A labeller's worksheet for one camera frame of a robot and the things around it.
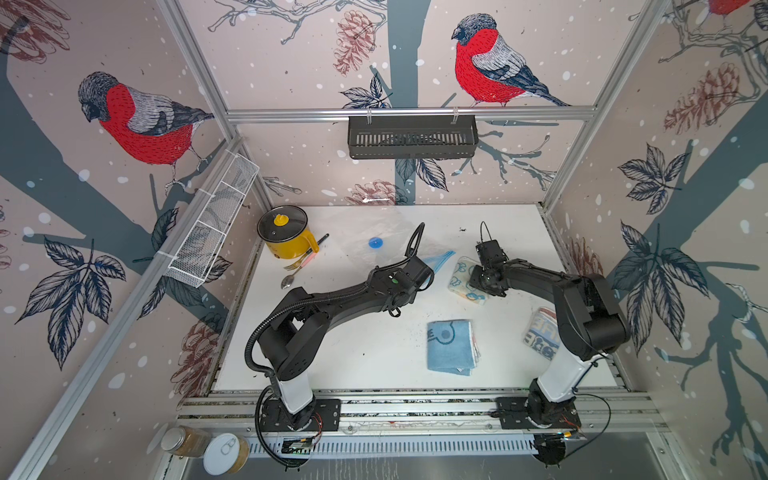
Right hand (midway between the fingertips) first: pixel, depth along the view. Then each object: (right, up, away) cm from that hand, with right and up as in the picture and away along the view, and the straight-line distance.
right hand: (477, 282), depth 100 cm
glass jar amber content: (-74, -28, -37) cm, 87 cm away
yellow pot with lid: (-66, +18, -1) cm, 68 cm away
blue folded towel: (-12, -16, -17) cm, 26 cm away
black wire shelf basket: (-20, +51, +7) cm, 55 cm away
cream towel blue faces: (-7, +1, -3) cm, 7 cm away
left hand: (-25, +3, -10) cm, 27 cm away
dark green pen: (-56, +15, +11) cm, 58 cm away
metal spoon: (-65, +1, +1) cm, 65 cm away
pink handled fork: (-61, +7, +4) cm, 62 cm away
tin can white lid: (-66, -32, -35) cm, 81 cm away
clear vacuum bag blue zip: (-38, +15, +12) cm, 42 cm away
